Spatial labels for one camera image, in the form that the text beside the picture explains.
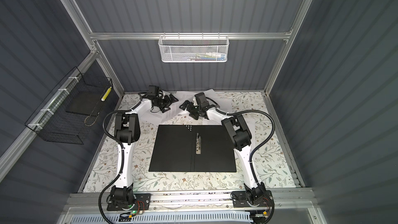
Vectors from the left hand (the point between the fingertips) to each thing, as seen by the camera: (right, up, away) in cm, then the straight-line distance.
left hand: (175, 104), depth 109 cm
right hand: (+8, -5, -8) cm, 13 cm away
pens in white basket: (+22, +29, -16) cm, 40 cm away
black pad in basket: (-36, 0, -35) cm, 51 cm away
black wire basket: (-45, -6, -37) cm, 58 cm away
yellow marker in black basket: (-32, +2, -29) cm, 44 cm away
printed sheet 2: (+35, +3, +6) cm, 36 cm away
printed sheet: (0, -5, -1) cm, 5 cm away
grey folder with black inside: (+15, -27, -18) cm, 35 cm away
